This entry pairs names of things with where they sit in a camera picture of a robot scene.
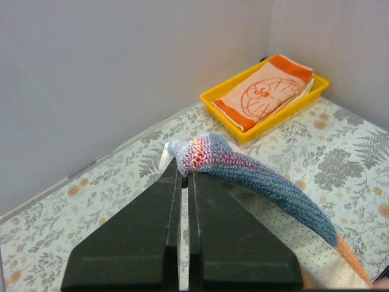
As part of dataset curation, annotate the white towel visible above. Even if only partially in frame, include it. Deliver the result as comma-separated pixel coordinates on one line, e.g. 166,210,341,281
236,75,315,131

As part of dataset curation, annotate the orange patterned towel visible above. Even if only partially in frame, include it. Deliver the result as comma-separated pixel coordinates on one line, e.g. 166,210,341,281
212,55,314,132

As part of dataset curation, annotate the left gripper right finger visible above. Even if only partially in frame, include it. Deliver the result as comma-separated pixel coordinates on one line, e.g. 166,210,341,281
187,173,304,289

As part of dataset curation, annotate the striped rabbit print towel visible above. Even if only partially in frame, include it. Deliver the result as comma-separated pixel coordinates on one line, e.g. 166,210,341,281
159,132,373,288

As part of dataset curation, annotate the yellow plastic tray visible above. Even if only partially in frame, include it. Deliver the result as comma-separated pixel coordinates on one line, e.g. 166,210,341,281
200,56,329,144

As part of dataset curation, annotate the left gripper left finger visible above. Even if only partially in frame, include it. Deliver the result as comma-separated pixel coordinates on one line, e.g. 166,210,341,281
61,160,182,289

